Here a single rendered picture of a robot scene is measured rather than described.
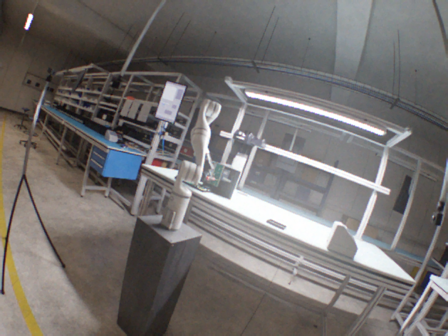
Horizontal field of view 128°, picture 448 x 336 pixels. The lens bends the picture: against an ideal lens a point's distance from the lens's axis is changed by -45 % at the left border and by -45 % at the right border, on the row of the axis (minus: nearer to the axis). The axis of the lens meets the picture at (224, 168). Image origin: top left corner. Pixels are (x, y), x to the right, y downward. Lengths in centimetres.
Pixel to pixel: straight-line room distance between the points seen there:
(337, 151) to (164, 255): 507
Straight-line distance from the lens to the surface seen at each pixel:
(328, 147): 550
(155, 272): 97
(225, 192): 143
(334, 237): 110
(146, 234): 96
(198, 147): 97
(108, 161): 259
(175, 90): 255
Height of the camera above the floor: 124
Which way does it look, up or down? 2 degrees down
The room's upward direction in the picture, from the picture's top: 20 degrees clockwise
